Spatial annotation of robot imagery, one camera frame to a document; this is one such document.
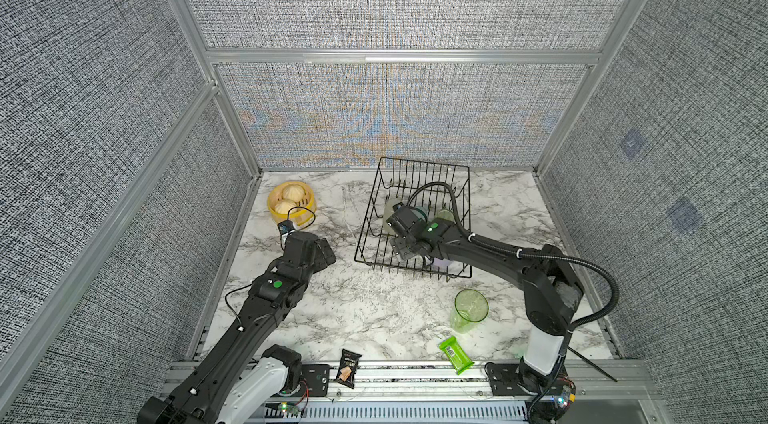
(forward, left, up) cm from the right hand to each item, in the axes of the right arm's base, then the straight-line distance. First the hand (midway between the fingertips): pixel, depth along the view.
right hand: (409, 238), depth 89 cm
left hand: (-7, +26, +6) cm, 28 cm away
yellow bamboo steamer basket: (+18, +40, -2) cm, 43 cm away
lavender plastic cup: (-6, -11, -6) cm, 14 cm away
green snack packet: (-30, -11, -9) cm, 33 cm away
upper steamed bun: (+21, +39, -2) cm, 44 cm away
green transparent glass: (-22, -13, +3) cm, 26 cm away
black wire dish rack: (+28, +3, -4) cm, 29 cm away
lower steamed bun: (+16, +43, -4) cm, 46 cm away
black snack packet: (-33, +17, -7) cm, 38 cm away
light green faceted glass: (-10, -6, +25) cm, 28 cm away
